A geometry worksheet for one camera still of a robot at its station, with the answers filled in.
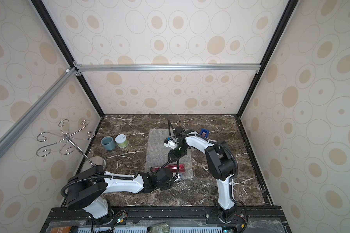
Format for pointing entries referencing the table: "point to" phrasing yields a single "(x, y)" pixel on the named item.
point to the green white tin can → (121, 140)
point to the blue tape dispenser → (204, 132)
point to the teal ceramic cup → (108, 143)
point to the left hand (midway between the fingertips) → (175, 177)
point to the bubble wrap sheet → (157, 153)
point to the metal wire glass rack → (68, 147)
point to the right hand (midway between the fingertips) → (178, 158)
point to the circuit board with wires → (120, 215)
